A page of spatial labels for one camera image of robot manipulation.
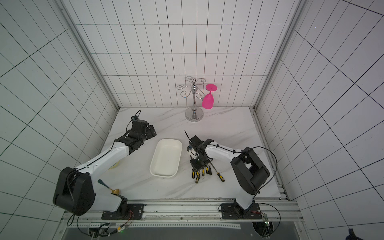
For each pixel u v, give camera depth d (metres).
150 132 0.81
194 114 1.15
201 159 0.74
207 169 0.86
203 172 0.85
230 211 0.70
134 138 0.64
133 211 0.72
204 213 0.74
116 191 0.78
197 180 0.83
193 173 0.85
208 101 1.00
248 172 0.46
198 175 0.83
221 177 0.83
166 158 0.90
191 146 0.77
